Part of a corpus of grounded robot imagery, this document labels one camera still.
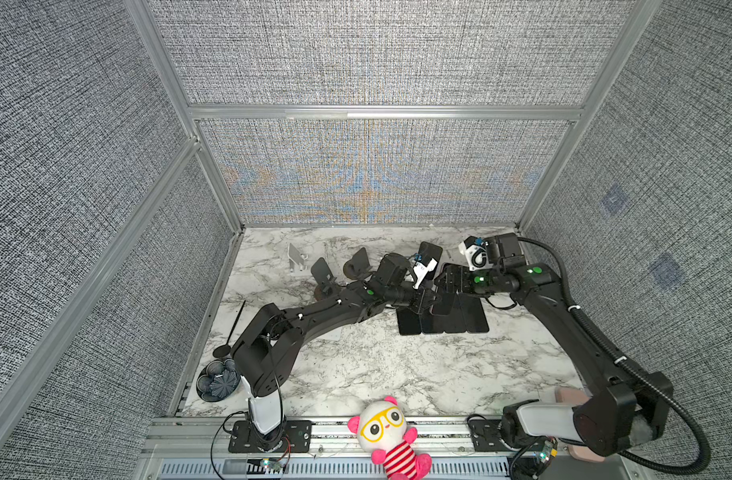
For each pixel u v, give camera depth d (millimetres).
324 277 947
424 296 702
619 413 383
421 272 728
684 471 382
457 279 699
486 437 727
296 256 1033
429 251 938
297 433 733
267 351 464
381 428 686
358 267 991
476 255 702
